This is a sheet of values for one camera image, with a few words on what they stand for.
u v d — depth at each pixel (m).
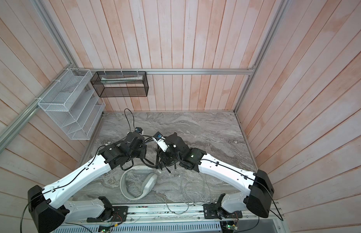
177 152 0.54
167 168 0.73
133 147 0.57
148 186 0.75
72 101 0.72
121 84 1.04
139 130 0.67
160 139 0.62
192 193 0.80
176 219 0.73
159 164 0.71
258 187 0.40
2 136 0.53
